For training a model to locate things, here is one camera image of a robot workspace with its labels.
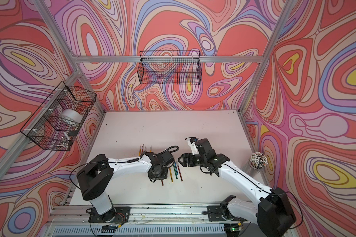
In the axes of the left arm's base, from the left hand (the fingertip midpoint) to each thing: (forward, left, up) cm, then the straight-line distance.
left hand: (165, 179), depth 86 cm
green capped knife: (+5, -5, 0) cm, 7 cm away
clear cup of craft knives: (+2, -47, +19) cm, 51 cm away
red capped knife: (-2, +2, 0) cm, 3 cm away
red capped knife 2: (+4, -8, 0) cm, 9 cm away
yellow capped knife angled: (+20, +11, 0) cm, 23 cm away
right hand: (+5, -11, +11) cm, 17 cm away
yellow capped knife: (+2, -3, +1) cm, 4 cm away
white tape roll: (+21, +47, +32) cm, 61 cm away
